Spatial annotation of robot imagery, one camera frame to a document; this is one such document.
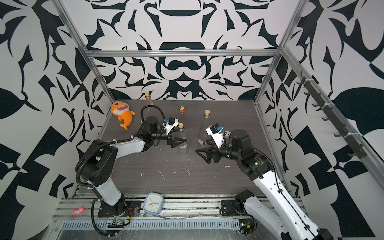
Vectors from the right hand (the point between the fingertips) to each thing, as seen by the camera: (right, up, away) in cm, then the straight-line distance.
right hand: (201, 144), depth 67 cm
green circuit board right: (+21, -39, +4) cm, 45 cm away
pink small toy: (-60, -34, +6) cm, 69 cm away
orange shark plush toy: (-53, +17, +38) cm, 67 cm away
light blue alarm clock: (-23, -30, +6) cm, 38 cm away
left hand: (-9, +4, +17) cm, 20 cm away
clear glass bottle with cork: (-28, +20, +17) cm, 39 cm away
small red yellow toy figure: (-11, +17, +41) cm, 46 cm away
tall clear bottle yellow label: (+2, +1, +22) cm, 22 cm away
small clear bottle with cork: (-10, +3, +13) cm, 16 cm away
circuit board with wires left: (-37, -36, +1) cm, 52 cm away
